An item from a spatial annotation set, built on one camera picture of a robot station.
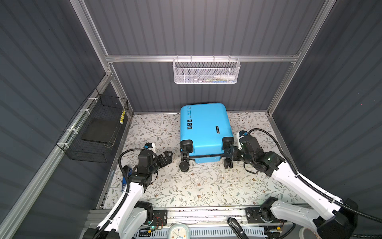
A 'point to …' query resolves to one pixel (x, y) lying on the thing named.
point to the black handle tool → (237, 228)
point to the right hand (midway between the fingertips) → (231, 151)
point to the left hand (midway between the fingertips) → (166, 155)
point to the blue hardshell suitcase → (205, 132)
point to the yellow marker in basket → (122, 116)
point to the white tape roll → (301, 233)
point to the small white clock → (178, 231)
